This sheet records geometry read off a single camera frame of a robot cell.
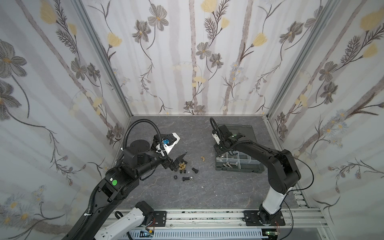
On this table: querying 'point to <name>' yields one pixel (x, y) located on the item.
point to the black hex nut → (175, 177)
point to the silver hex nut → (191, 178)
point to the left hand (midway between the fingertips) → (178, 144)
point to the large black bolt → (186, 178)
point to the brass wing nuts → (182, 166)
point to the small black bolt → (195, 170)
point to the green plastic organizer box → (237, 161)
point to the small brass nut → (203, 158)
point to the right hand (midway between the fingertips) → (220, 145)
